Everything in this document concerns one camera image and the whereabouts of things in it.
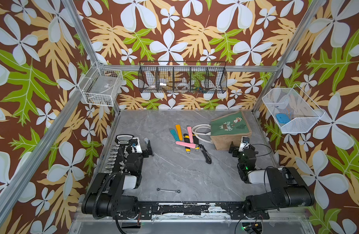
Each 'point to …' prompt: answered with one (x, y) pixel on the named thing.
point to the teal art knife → (174, 134)
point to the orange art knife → (178, 128)
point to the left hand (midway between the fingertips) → (141, 140)
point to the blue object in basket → (282, 118)
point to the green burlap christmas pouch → (224, 130)
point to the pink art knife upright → (190, 133)
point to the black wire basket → (180, 77)
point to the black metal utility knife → (205, 154)
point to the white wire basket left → (100, 86)
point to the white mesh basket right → (294, 112)
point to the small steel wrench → (178, 191)
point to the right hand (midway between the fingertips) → (239, 142)
